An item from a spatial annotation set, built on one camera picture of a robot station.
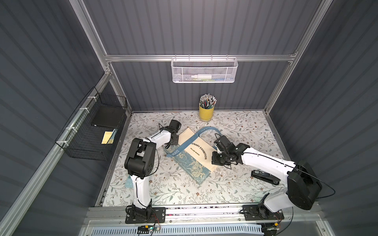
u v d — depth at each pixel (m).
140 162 0.53
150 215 0.72
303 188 0.43
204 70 1.24
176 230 0.77
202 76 0.89
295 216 0.72
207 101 1.03
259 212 0.67
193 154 0.94
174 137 0.75
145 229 0.71
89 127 0.74
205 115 1.07
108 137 0.64
